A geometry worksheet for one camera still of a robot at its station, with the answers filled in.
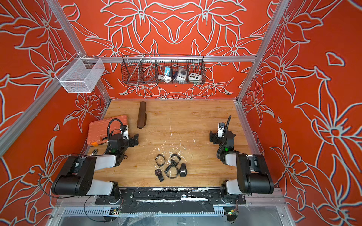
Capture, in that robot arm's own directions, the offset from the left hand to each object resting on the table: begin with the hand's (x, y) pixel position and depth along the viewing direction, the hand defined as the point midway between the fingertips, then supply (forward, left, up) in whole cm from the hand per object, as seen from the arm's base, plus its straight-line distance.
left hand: (131, 133), depth 93 cm
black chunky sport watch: (-23, -27, -2) cm, 35 cm away
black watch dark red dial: (-22, -22, -5) cm, 31 cm away
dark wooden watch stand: (+14, -5, +2) cm, 15 cm away
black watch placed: (-14, -31, -5) cm, 35 cm away
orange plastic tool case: (+2, +25, -1) cm, 25 cm away
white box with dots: (+34, -41, +24) cm, 58 cm away
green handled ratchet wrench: (-13, +21, -4) cm, 25 cm away
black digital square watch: (-23, -36, +1) cm, 43 cm away
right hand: (+5, -57, +3) cm, 57 cm away
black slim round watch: (-15, -22, -5) cm, 27 cm away
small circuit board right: (-40, -62, -7) cm, 74 cm away
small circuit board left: (-42, -2, -8) cm, 43 cm away
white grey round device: (+30, -33, +27) cm, 52 cm away
